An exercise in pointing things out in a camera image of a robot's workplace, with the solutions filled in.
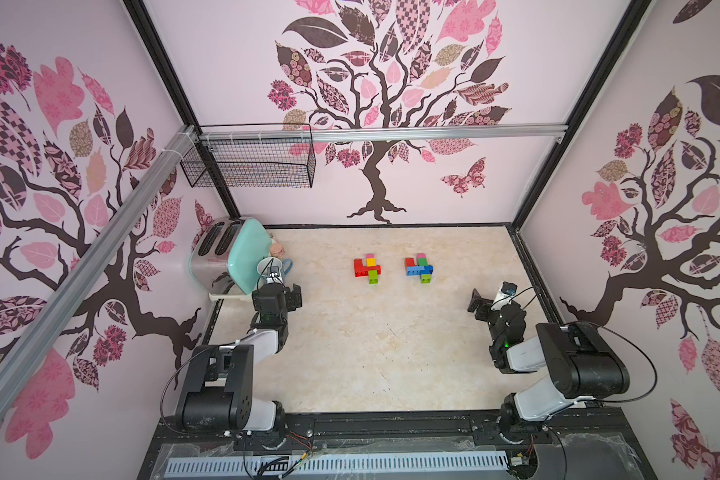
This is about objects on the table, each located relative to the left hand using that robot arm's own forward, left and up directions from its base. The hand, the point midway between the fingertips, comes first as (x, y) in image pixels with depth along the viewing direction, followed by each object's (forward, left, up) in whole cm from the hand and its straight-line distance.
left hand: (279, 291), depth 93 cm
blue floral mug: (+12, +8, -1) cm, 15 cm away
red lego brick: (+13, -25, -3) cm, 28 cm away
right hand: (-1, -67, +1) cm, 67 cm away
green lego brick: (+15, -48, -5) cm, 51 cm away
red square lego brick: (+15, -44, -5) cm, 46 cm away
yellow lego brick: (+16, -30, -5) cm, 34 cm away
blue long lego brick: (+11, -47, -5) cm, 48 cm away
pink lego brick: (+19, -49, -7) cm, 53 cm away
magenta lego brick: (+19, -29, -6) cm, 36 cm away
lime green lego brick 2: (+8, -49, -5) cm, 50 cm away
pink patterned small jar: (+15, +3, +3) cm, 15 cm away
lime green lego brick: (+9, -30, -6) cm, 32 cm away
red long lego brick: (+10, -27, -5) cm, 30 cm away
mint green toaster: (+7, +15, +11) cm, 20 cm away
